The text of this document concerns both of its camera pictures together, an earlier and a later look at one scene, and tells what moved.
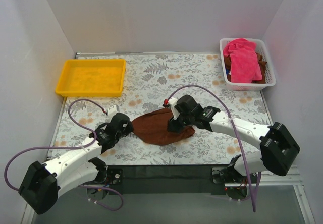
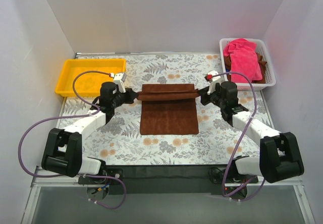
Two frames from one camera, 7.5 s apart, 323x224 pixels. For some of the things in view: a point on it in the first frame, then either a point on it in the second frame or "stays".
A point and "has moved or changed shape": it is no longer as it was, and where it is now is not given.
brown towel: (152, 127) has moved or changed shape
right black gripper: (175, 124) → (206, 97)
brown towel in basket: (261, 63) stays
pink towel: (245, 66) stays
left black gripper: (125, 127) → (128, 96)
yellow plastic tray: (92, 77) stays
